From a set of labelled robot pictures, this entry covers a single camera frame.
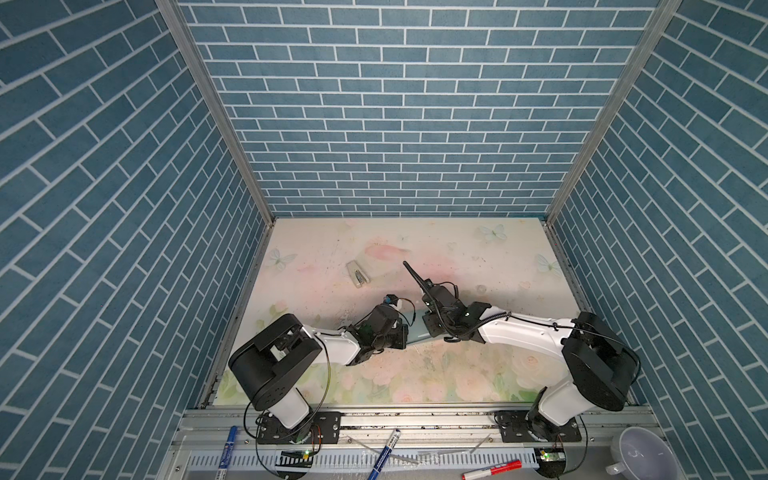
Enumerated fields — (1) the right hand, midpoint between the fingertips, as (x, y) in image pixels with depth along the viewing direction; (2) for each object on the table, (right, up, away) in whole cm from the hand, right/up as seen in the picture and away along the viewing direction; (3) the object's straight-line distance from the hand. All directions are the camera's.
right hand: (429, 311), depth 89 cm
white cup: (+48, -29, -19) cm, 60 cm away
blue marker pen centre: (-14, -31, -22) cm, 41 cm away
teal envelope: (-4, -5, -2) cm, 6 cm away
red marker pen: (+13, -32, -21) cm, 40 cm away
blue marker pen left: (-50, -31, -21) cm, 62 cm away
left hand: (-6, -7, 0) cm, 9 cm away
